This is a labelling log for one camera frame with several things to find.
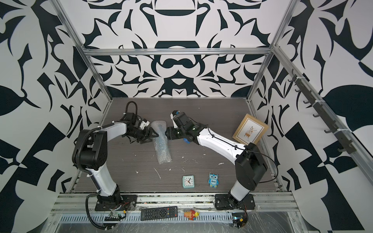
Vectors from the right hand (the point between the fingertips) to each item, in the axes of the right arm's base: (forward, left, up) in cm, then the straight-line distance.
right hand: (169, 130), depth 82 cm
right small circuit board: (-39, -34, -19) cm, 56 cm away
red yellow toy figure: (-38, -12, -13) cm, 42 cm away
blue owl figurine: (-23, -24, -16) cm, 37 cm away
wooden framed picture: (+4, -49, -8) cm, 50 cm away
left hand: (+4, +11, -13) cm, 17 cm away
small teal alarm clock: (-23, -11, -15) cm, 30 cm away
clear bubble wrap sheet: (-3, +5, -11) cm, 12 cm away
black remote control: (-37, +4, -14) cm, 40 cm away
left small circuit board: (-39, +24, -12) cm, 48 cm away
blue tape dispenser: (-14, -10, +14) cm, 22 cm away
